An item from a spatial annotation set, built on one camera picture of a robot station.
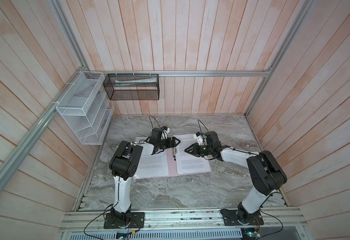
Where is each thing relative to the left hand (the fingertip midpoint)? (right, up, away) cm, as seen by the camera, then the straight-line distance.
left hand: (177, 144), depth 99 cm
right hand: (+5, -3, -9) cm, 11 cm away
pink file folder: (-4, -11, -5) cm, 13 cm away
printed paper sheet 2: (+7, -12, -5) cm, 14 cm away
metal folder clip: (-2, -6, -1) cm, 6 cm away
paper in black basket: (-35, +39, -9) cm, 53 cm away
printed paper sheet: (-16, -13, -7) cm, 22 cm away
